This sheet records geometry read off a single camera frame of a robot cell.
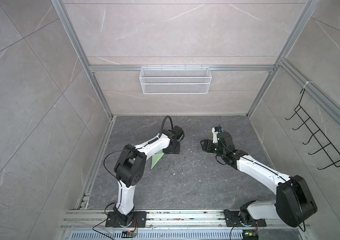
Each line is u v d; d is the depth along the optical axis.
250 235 0.70
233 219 0.73
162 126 0.70
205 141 0.78
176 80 1.01
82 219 0.75
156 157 0.93
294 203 0.41
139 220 0.73
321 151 0.65
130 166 0.51
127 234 0.70
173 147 0.80
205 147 0.78
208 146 0.76
